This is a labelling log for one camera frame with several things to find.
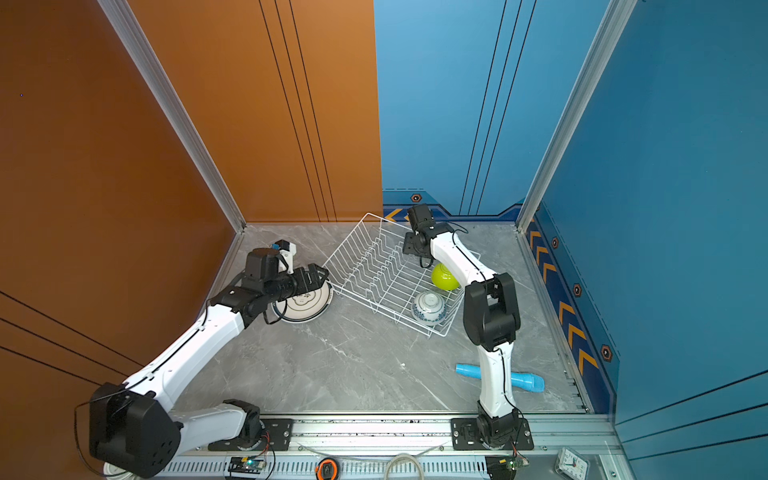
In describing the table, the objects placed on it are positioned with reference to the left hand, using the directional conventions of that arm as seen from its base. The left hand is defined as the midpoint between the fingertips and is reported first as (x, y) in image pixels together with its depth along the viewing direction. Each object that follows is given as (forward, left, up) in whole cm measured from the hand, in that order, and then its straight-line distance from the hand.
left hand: (318, 272), depth 82 cm
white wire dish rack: (+14, -12, -14) cm, 24 cm away
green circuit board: (-42, +15, -21) cm, 49 cm away
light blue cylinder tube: (-24, -57, -15) cm, 63 cm away
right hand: (+16, -27, -7) cm, 33 cm away
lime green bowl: (+8, -37, -13) cm, 40 cm away
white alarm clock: (-41, -62, -17) cm, 77 cm away
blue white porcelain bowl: (-3, -32, -12) cm, 34 cm away
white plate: (-1, +7, -17) cm, 18 cm away
